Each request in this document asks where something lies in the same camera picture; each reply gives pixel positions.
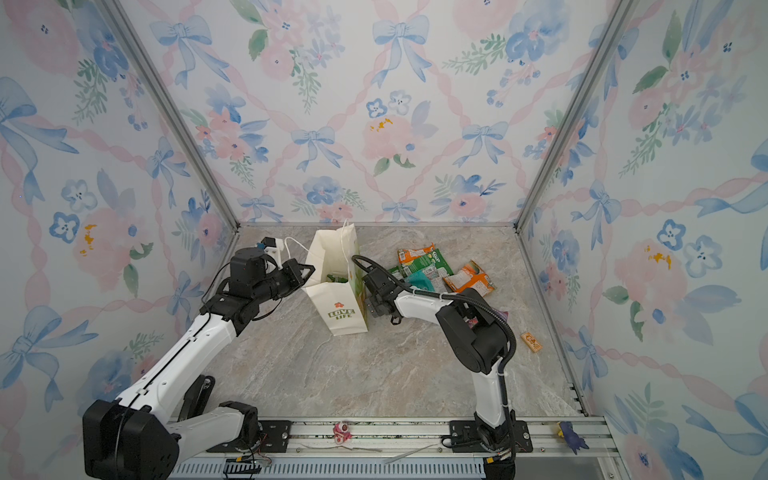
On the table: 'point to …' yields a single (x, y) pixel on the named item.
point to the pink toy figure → (340, 433)
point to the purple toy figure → (572, 439)
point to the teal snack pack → (420, 279)
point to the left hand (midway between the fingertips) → (316, 264)
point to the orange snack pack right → (471, 276)
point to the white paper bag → (336, 285)
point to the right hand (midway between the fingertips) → (387, 293)
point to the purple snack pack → (474, 320)
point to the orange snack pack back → (406, 257)
